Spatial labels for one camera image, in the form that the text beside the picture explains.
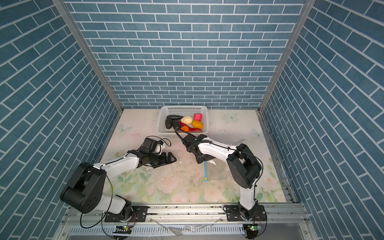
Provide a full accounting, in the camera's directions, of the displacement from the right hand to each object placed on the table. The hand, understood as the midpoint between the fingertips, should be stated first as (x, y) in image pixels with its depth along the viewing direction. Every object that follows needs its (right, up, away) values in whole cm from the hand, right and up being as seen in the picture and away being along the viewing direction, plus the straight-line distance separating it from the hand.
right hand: (205, 156), depth 90 cm
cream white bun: (-12, +22, +16) cm, 30 cm away
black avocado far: (-26, +21, +16) cm, 37 cm away
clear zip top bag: (+6, -8, 0) cm, 11 cm away
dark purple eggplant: (-22, +25, +22) cm, 40 cm away
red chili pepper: (-10, +16, +16) cm, 25 cm away
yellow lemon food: (-5, +19, +15) cm, 25 cm away
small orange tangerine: (-13, +16, +12) cm, 24 cm away
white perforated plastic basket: (-30, +29, +21) cm, 47 cm away
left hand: (-20, -2, -2) cm, 21 cm away
